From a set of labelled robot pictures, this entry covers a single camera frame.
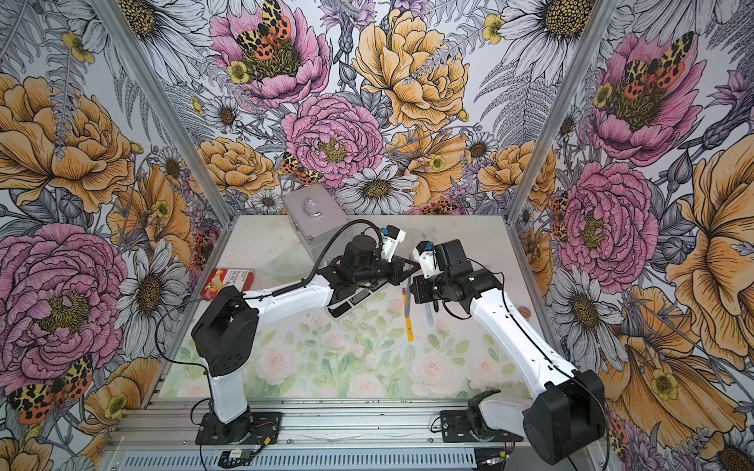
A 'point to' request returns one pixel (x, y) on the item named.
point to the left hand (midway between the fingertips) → (417, 272)
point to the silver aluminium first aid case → (315, 217)
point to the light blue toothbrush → (429, 314)
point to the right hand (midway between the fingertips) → (412, 295)
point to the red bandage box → (222, 278)
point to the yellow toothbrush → (407, 319)
